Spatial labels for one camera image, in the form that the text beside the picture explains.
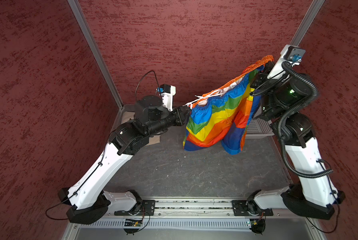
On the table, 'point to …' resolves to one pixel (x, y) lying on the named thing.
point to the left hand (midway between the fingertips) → (189, 112)
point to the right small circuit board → (257, 224)
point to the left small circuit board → (132, 222)
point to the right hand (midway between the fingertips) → (265, 66)
